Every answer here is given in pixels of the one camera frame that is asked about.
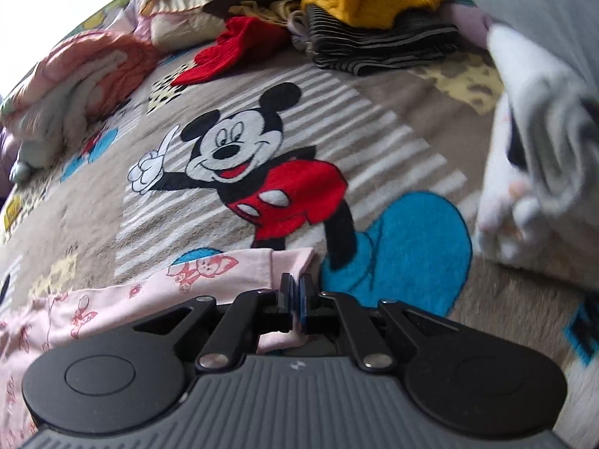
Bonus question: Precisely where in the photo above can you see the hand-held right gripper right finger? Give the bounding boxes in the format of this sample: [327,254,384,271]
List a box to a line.
[298,274,463,370]

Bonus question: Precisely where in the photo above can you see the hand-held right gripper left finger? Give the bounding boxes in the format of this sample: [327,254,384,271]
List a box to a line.
[131,274,298,373]

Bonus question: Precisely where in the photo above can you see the pink printed pajama top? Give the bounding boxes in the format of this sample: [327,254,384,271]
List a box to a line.
[0,245,320,449]

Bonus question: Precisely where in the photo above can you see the brown cartoon printed blanket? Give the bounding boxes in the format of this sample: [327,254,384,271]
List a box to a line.
[0,0,599,431]

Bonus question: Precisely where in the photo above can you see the red knit garment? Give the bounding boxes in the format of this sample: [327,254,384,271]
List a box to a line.
[171,15,288,87]

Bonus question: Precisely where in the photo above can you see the white garment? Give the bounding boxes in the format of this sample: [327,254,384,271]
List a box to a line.
[475,23,599,286]

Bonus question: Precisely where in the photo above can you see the dark striped garment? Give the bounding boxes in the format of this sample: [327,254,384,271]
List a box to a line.
[290,4,462,77]

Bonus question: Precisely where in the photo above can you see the light blue plush toy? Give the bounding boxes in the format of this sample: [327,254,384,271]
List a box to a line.
[9,152,36,183]

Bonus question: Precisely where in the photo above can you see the pink and mint quilt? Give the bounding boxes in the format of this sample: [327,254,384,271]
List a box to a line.
[0,30,162,169]

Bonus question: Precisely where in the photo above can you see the cream yellow quilt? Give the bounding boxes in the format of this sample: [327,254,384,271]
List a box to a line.
[138,0,310,40]

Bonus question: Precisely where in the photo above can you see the lavender quilt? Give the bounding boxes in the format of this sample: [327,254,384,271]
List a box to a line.
[0,128,15,197]

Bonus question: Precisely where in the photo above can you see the grey garment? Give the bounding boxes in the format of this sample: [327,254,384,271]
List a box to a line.
[468,0,599,104]

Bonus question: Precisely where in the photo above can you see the window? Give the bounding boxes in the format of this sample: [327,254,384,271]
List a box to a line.
[0,0,146,99]

